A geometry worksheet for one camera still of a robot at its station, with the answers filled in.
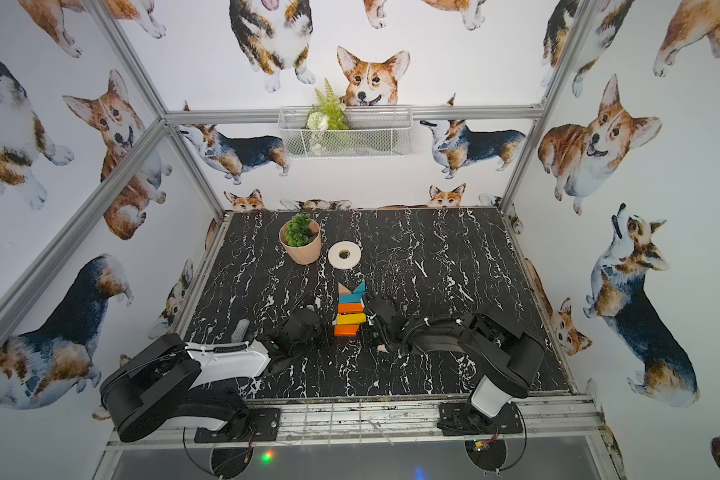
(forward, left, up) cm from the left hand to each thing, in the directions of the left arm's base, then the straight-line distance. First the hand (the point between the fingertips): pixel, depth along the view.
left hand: (339, 326), depth 89 cm
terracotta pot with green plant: (+25, +12, +12) cm, 30 cm away
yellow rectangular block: (+2, -2, -1) cm, 3 cm away
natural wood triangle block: (+11, 0, +1) cm, 12 cm away
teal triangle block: (+12, -6, +1) cm, 14 cm away
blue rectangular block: (+10, -3, -1) cm, 10 cm away
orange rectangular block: (+7, -3, -2) cm, 8 cm away
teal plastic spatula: (0, +30, -1) cm, 30 cm away
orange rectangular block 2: (-1, -2, -1) cm, 2 cm away
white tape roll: (+27, 0, -1) cm, 27 cm away
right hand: (-3, -5, 0) cm, 6 cm away
